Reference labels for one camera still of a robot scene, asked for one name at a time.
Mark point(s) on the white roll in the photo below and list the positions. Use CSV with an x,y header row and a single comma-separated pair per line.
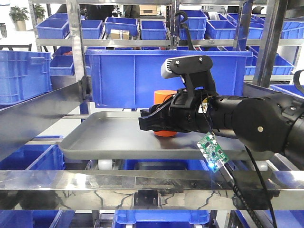
x,y
213,16

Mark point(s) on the potted plant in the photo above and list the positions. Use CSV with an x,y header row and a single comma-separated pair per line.
x,y
39,12
19,14

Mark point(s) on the person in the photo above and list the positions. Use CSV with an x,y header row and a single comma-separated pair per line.
x,y
99,12

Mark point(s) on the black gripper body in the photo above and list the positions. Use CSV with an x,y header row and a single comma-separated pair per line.
x,y
187,114

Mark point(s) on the orange capacitor cylinder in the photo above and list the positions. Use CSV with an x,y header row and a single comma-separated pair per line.
x,y
161,96

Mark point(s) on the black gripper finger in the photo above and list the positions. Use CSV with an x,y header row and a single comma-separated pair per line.
x,y
166,102
154,121

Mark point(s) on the row of blue bins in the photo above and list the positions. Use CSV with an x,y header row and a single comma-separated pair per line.
x,y
152,29

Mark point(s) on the blue ribbed plastic crate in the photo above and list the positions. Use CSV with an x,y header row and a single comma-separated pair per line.
x,y
23,76

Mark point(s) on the blue plastic bin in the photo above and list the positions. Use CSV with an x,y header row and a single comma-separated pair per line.
x,y
47,218
289,89
161,218
194,165
42,156

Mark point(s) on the green circuit board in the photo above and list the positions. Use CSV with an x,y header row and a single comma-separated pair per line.
x,y
211,149

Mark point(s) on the white plastic roller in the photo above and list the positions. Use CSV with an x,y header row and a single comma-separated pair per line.
x,y
261,166
104,165

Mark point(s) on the grey metal tray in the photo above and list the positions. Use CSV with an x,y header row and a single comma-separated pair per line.
x,y
107,133

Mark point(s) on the steel rack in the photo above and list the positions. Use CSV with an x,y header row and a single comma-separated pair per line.
x,y
95,190
118,42

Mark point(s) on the small cardboard box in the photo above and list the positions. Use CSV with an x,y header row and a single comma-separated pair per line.
x,y
116,34

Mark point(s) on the wrist camera with black bracket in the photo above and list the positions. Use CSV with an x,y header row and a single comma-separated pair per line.
x,y
180,65

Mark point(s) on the large smooth blue bin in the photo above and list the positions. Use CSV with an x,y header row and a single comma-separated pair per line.
x,y
123,78

